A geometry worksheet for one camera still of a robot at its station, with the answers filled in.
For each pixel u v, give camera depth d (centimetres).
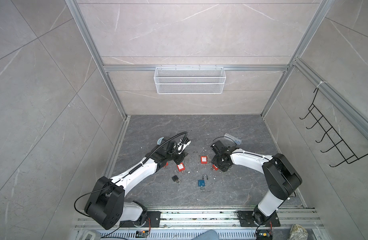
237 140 104
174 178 88
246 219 73
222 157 68
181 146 71
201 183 84
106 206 41
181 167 90
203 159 93
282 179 48
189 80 101
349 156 57
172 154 71
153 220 74
